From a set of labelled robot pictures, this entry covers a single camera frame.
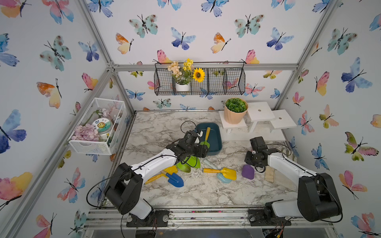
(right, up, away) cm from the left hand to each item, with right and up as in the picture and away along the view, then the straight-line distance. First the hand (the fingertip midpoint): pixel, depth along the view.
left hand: (205, 147), depth 85 cm
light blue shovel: (+8, -17, +2) cm, 19 cm away
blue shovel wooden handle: (-18, -19, +2) cm, 26 cm away
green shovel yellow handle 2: (-7, -9, +7) cm, 14 cm away
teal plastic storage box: (+8, +3, +19) cm, 21 cm away
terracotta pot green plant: (+17, +21, 0) cm, 27 cm away
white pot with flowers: (-13, +39, +8) cm, 42 cm away
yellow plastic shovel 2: (-20, -14, +5) cm, 25 cm away
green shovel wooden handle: (-12, -13, +6) cm, 19 cm away
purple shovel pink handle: (+25, -14, +1) cm, 28 cm away
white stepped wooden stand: (+36, +15, +11) cm, 40 cm away
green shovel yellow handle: (+1, +1, +17) cm, 17 cm away
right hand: (+27, -7, +5) cm, 29 cm away
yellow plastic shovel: (+14, -15, +3) cm, 21 cm away
